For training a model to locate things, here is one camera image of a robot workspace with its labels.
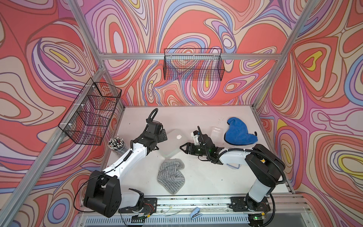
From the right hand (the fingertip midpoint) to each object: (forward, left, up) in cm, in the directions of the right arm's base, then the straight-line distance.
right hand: (183, 152), depth 87 cm
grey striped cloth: (-15, +8, -1) cm, 17 cm away
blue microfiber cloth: (+14, -40, -3) cm, 42 cm away
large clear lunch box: (+7, +9, -7) cm, 14 cm away
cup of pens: (-1, +37, +13) cm, 39 cm away
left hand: (+8, +15, +8) cm, 19 cm away
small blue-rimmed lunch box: (-9, -30, -4) cm, 32 cm away
